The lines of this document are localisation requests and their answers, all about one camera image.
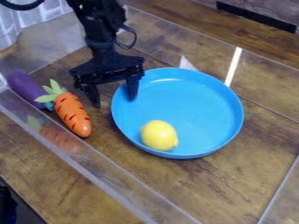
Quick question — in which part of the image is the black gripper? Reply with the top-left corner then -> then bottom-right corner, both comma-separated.
69,39 -> 145,108

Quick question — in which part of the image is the orange toy carrot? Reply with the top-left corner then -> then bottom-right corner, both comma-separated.
34,80 -> 92,137

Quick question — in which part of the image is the clear acrylic barrier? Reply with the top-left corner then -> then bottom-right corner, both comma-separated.
0,0 -> 299,224

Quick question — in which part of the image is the blue round tray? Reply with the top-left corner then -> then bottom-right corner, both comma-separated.
110,67 -> 244,159

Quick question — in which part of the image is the yellow toy lemon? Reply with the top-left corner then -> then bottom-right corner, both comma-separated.
140,120 -> 178,151

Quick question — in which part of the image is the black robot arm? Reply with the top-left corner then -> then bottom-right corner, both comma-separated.
66,0 -> 145,108

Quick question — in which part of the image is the white patterned cloth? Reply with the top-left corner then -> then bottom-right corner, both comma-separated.
0,0 -> 70,51

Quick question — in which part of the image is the dark wooden furniture edge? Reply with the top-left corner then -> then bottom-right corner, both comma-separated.
216,1 -> 299,34

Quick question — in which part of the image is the purple toy eggplant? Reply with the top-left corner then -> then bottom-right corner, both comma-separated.
6,70 -> 52,109

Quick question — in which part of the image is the black cable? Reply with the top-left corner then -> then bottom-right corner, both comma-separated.
114,24 -> 138,51

